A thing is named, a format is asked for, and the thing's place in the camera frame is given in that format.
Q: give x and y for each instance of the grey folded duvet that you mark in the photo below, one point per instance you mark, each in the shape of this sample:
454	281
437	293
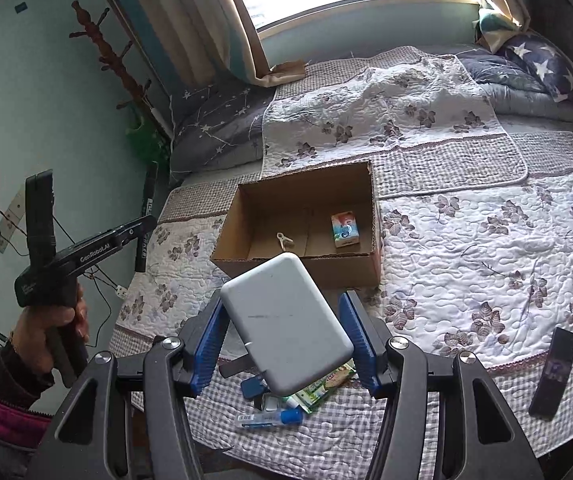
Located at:
511	90

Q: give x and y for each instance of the blue calculator remote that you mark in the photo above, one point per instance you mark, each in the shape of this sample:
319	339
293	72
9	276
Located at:
254	387

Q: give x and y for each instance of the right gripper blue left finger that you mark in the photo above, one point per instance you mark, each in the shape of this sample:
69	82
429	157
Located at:
209	346

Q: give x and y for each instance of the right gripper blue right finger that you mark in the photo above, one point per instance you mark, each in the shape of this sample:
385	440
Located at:
352	316

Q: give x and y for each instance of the black remote control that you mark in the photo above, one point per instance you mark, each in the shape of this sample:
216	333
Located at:
554	377

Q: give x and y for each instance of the folded floral quilt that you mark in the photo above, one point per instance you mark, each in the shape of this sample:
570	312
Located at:
420	119

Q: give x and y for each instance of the wooden coat rack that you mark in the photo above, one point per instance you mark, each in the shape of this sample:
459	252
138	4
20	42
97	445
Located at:
109	59

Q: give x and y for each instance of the green white glue tube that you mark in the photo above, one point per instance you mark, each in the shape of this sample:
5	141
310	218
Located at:
271	402

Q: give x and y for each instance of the green seaweed snack packet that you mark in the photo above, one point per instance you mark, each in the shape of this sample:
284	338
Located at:
312	396

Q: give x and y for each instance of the white power adapter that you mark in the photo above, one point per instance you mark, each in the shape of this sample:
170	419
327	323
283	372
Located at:
287	327

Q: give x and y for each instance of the navy star pillow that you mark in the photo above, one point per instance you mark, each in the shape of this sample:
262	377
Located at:
543	60

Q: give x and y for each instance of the person's left hand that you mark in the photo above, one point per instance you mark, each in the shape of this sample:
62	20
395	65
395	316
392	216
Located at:
29	338

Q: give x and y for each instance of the left beige curtain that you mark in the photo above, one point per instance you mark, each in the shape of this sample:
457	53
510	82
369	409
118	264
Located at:
206	40

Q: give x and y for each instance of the person's left forearm dark sleeve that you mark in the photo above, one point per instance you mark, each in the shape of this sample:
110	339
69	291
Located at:
21	428

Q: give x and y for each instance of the brown cardboard box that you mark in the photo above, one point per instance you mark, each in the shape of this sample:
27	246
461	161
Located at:
301	206

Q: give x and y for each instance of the white plastic clip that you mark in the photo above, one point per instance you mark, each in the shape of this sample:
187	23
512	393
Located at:
284	241

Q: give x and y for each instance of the floral quilted bedspread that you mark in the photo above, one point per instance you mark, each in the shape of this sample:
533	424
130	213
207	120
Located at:
489	271

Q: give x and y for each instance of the dark constellation pillow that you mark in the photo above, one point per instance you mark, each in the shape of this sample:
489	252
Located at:
217	127

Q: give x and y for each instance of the green bag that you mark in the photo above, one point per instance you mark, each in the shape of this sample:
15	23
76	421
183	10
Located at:
147	143

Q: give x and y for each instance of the blue orange tissue pack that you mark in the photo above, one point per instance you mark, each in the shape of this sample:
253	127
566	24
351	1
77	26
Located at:
345	229

